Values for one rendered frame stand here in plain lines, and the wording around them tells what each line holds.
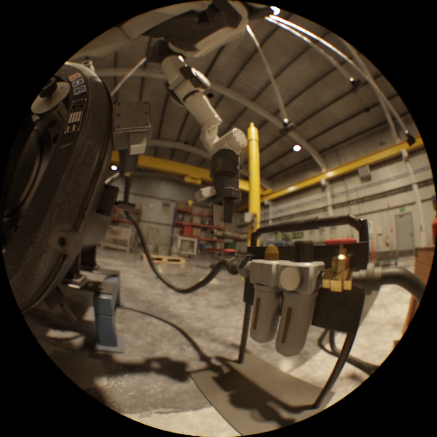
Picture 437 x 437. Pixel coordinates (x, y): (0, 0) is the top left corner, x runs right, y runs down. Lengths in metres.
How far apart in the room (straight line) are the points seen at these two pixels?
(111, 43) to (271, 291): 0.56
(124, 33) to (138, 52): 8.50
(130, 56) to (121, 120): 8.64
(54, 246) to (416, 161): 11.53
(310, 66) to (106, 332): 9.30
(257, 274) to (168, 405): 0.48
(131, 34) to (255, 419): 0.84
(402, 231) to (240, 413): 10.01
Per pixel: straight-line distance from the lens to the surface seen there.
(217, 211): 0.45
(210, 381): 0.63
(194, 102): 0.53
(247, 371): 0.69
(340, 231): 6.21
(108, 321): 0.70
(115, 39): 0.30
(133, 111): 0.43
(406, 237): 10.14
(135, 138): 0.38
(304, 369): 0.75
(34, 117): 0.58
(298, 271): 0.31
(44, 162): 0.53
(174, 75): 0.60
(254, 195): 3.76
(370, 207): 10.54
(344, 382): 0.73
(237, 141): 0.47
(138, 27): 0.32
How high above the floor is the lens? 0.48
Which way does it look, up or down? 12 degrees up
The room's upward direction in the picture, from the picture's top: 4 degrees clockwise
